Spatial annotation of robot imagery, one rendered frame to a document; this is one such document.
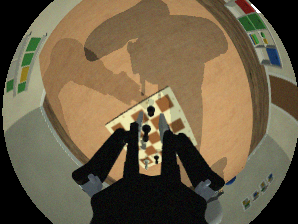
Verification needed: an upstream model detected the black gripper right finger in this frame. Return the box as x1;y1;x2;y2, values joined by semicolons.
158;113;225;209

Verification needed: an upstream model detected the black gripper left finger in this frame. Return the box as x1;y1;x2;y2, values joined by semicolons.
72;111;143;209

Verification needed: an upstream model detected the chessboard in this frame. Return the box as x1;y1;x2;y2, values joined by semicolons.
106;86;197;168

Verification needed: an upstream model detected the black chess piece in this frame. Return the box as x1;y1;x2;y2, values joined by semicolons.
142;125;151;142
147;106;155;117

